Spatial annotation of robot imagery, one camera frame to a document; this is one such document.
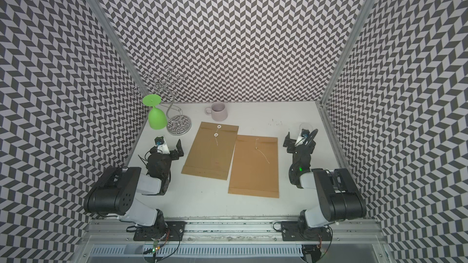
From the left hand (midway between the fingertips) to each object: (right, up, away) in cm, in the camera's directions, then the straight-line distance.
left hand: (170, 141), depth 91 cm
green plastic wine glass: (-3, +12, -7) cm, 14 cm away
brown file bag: (+20, -7, +5) cm, 22 cm away
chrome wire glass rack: (-1, +9, +14) cm, 17 cm away
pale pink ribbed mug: (+21, +16, +17) cm, 32 cm away
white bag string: (+21, +2, +11) cm, 24 cm away
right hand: (+65, +2, -1) cm, 65 cm away
